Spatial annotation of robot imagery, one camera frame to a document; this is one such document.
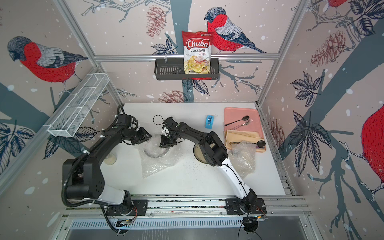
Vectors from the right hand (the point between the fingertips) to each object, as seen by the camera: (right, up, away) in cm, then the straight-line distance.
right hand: (160, 147), depth 94 cm
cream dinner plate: (+25, -4, -2) cm, 25 cm away
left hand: (-3, +10, -6) cm, 12 cm away
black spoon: (+60, +19, +16) cm, 65 cm away
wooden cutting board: (+49, +7, +6) cm, 49 cm away
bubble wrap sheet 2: (+51, -3, -7) cm, 52 cm away
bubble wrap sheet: (-2, -5, -7) cm, 9 cm away
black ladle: (+65, +2, 0) cm, 65 cm away
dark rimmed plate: (-4, 0, -3) cm, 5 cm away
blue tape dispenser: (+33, +17, +12) cm, 39 cm away
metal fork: (+60, +15, +13) cm, 63 cm away
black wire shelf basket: (+8, +51, 0) cm, 51 cm away
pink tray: (+51, +22, +15) cm, 58 cm away
